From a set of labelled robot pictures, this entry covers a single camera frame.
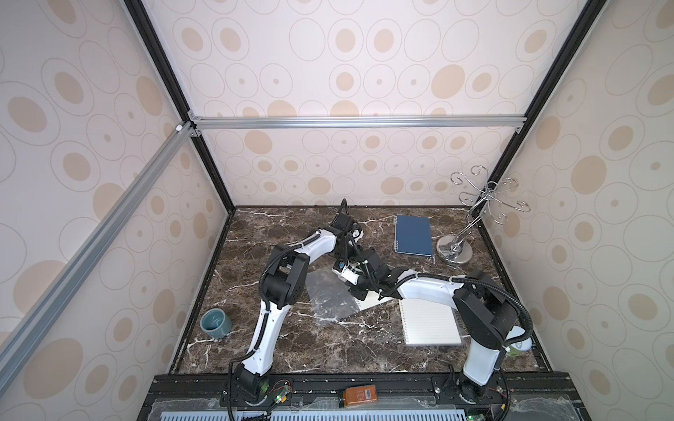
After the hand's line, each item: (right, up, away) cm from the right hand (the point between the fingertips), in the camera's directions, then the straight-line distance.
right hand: (356, 277), depth 93 cm
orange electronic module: (0, -27, -23) cm, 35 cm away
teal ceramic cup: (-46, -13, -8) cm, 49 cm away
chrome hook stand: (+39, +10, +10) cm, 42 cm away
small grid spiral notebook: (-9, -7, 0) cm, 12 cm away
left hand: (+4, +6, +8) cm, 11 cm away
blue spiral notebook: (+25, +15, +18) cm, 34 cm away
